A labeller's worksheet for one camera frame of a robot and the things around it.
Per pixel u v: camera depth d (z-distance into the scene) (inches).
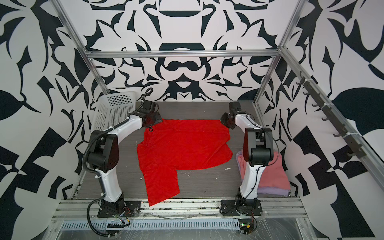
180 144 39.0
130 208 29.3
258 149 21.1
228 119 32.7
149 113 29.7
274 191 30.8
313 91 25.5
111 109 45.3
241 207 27.0
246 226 28.0
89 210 27.0
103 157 20.1
